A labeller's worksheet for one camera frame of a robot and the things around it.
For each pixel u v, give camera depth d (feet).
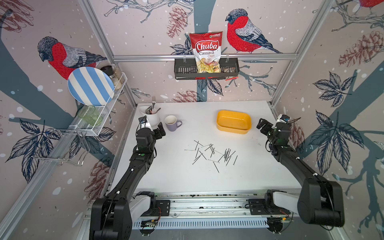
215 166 2.88
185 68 3.12
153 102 3.50
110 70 2.60
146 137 1.99
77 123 2.11
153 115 3.30
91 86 2.39
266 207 2.25
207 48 2.62
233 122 3.53
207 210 2.40
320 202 1.33
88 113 2.25
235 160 2.96
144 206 2.01
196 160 2.96
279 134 2.12
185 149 3.12
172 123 3.20
